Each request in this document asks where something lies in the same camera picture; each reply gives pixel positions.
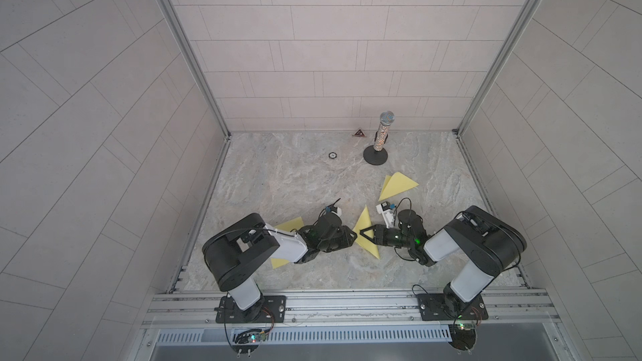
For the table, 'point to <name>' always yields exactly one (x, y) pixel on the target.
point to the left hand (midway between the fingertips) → (359, 237)
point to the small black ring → (333, 155)
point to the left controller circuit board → (247, 341)
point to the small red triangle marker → (359, 133)
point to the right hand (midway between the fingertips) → (364, 236)
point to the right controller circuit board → (463, 336)
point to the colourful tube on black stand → (376, 155)
